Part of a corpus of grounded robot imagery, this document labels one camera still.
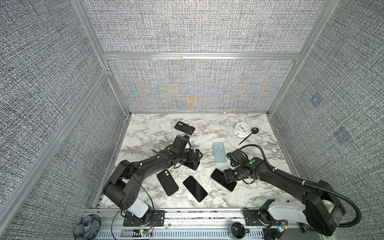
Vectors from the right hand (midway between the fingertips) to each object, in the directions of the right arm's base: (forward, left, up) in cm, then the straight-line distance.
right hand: (229, 175), depth 84 cm
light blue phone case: (+17, +3, -3) cm, 18 cm away
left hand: (+10, +18, +4) cm, 21 cm away
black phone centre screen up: (+8, +21, -3) cm, 23 cm away
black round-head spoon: (+33, -24, -1) cm, 41 cm away
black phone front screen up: (-6, +19, -4) cm, 21 cm away
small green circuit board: (-26, +45, -3) cm, 52 cm away
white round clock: (+32, -14, +2) cm, 35 cm away
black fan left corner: (-25, +69, +1) cm, 73 cm away
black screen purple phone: (+2, +5, -5) cm, 7 cm away
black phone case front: (-2, +35, -4) cm, 36 cm away
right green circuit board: (-24, -21, -1) cm, 32 cm away
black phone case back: (+37, +26, -2) cm, 45 cm away
